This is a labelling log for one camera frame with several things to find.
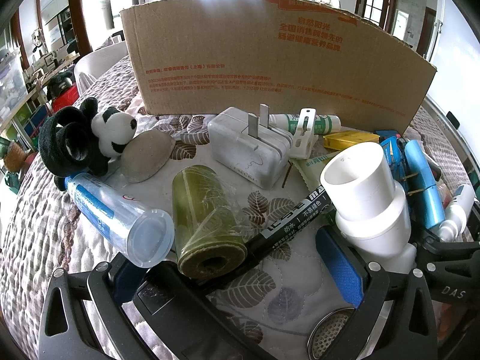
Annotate clear storage bin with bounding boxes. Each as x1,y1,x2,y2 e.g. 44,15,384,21
0,49,29,121

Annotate green white packet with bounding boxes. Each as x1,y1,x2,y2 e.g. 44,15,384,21
292,155,338,196

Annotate brown cardboard box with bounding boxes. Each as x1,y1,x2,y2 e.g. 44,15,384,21
119,0,438,136

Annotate clear tube with blue cap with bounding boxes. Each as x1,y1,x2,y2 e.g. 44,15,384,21
64,172,175,269

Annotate red bag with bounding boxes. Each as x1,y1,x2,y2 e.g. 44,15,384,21
52,82,81,114

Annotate black marker pen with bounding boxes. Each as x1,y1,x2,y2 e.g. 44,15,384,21
204,189,331,289

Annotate yellow flat box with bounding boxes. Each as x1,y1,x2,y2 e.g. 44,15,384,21
323,130,379,151

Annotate white plastic pipe fitting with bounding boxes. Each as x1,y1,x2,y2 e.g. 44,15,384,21
320,143,418,274

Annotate white spray bottle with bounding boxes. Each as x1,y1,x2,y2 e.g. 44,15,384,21
439,184,476,242

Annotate beige oval stone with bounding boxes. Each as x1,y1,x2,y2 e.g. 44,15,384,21
120,130,176,184

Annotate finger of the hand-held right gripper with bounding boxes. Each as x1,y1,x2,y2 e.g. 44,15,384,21
414,229,480,308

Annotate leaf pattern quilt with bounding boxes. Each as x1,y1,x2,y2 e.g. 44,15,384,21
0,54,480,360

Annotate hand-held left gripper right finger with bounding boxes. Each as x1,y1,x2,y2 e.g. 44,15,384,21
316,226,440,360

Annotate white power adapter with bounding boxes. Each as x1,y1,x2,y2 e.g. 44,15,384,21
207,103,293,190

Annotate black scrunchie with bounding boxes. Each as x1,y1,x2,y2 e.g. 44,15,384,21
38,107,96,177

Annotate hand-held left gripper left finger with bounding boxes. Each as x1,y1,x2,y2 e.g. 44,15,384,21
37,251,151,360

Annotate white clothespin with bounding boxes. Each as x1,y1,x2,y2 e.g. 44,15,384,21
289,108,319,159

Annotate round metal strainer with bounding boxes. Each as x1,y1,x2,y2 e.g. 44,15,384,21
307,307,357,360

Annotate white green ointment tube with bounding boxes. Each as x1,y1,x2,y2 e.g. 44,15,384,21
268,113,342,136

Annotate panda plush toy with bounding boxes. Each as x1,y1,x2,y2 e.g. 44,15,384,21
52,97,138,192

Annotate olive green roll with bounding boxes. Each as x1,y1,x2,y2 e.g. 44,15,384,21
172,165,250,280

